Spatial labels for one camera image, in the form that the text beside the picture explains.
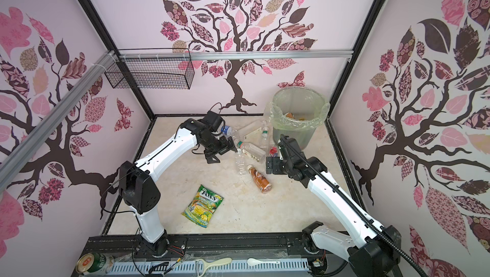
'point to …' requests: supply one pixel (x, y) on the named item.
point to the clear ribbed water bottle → (240, 162)
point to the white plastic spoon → (252, 262)
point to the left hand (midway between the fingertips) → (229, 157)
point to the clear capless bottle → (247, 129)
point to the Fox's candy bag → (201, 208)
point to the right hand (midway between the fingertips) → (276, 161)
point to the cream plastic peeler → (201, 265)
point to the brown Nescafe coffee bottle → (290, 115)
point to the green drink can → (90, 262)
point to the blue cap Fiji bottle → (273, 152)
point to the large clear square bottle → (256, 154)
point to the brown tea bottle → (264, 185)
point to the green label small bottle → (264, 140)
